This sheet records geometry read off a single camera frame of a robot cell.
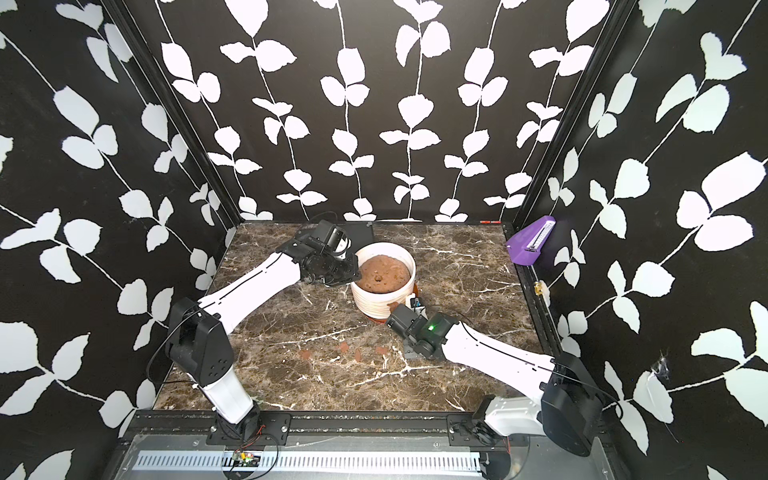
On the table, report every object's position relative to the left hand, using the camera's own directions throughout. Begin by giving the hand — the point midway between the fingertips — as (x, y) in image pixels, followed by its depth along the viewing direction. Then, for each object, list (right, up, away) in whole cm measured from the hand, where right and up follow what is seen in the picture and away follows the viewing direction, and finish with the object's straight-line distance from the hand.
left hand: (364, 270), depth 84 cm
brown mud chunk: (-18, -25, +3) cm, 31 cm away
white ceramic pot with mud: (+6, -2, +6) cm, 9 cm away
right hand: (+13, -19, -3) cm, 24 cm away
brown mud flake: (-2, -26, +3) cm, 26 cm away
